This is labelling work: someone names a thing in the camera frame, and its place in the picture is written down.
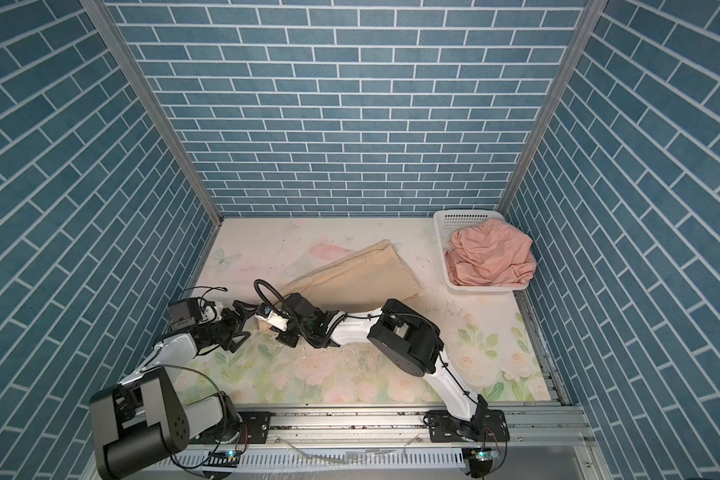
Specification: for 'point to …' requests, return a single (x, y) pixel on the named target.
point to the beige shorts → (361, 279)
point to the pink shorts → (490, 252)
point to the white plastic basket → (448, 221)
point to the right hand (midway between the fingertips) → (270, 323)
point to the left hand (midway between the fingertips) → (255, 316)
